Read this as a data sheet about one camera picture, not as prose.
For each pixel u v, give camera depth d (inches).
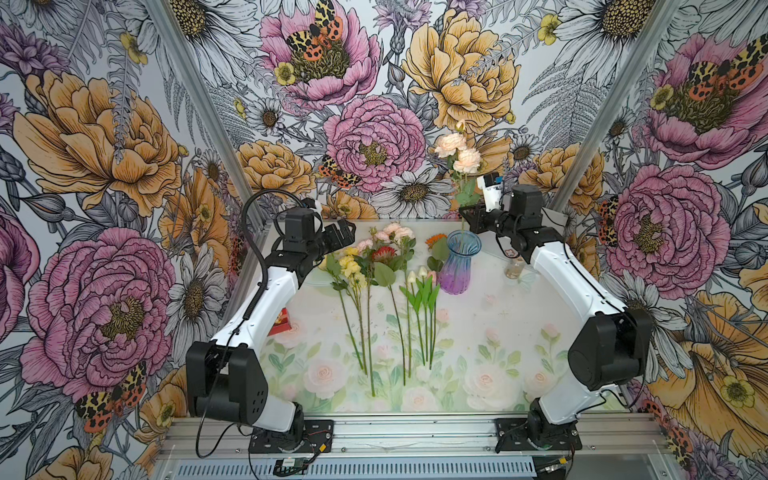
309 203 29.1
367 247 42.7
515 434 28.8
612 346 17.8
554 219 40.5
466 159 29.3
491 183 28.2
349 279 39.5
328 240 29.2
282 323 35.2
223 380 16.6
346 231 29.3
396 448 28.9
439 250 42.8
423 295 39.1
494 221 28.4
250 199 26.1
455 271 37.9
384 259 41.3
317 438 29.2
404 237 44.0
